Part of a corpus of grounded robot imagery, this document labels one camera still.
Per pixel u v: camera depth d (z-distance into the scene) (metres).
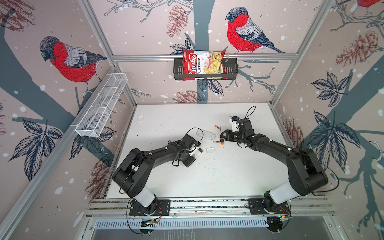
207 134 1.01
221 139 0.99
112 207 0.75
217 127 1.07
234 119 0.83
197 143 0.83
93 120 0.71
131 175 0.44
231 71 0.94
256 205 0.73
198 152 0.93
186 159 0.78
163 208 0.73
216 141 0.98
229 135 0.81
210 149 0.95
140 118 1.14
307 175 0.44
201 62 0.87
